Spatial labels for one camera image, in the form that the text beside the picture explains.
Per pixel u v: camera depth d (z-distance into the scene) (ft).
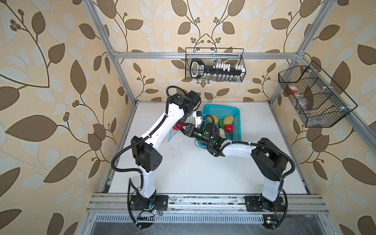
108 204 2.48
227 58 2.99
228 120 3.43
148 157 1.73
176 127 2.44
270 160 1.60
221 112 3.54
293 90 2.64
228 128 3.27
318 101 2.41
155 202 2.42
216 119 3.44
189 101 1.87
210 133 2.12
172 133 2.48
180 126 2.46
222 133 3.17
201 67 2.71
